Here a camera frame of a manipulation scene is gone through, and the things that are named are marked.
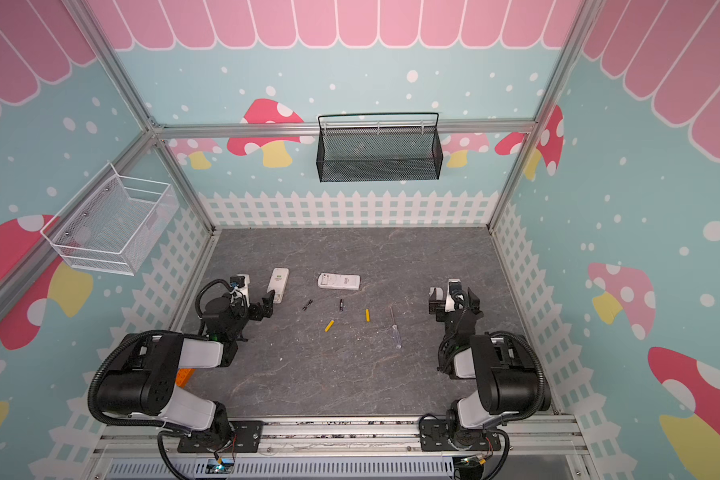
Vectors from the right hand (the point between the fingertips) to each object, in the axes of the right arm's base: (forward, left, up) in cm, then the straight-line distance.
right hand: (452, 288), depth 90 cm
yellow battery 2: (-7, +38, -10) cm, 40 cm away
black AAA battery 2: (+1, +46, -11) cm, 47 cm away
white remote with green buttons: (+8, +57, -9) cm, 58 cm away
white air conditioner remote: (+9, +36, -9) cm, 38 cm away
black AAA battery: (0, +35, -10) cm, 36 cm away
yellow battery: (-3, +26, -11) cm, 28 cm away
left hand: (+1, +60, -4) cm, 60 cm away
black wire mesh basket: (+37, +23, +25) cm, 51 cm away
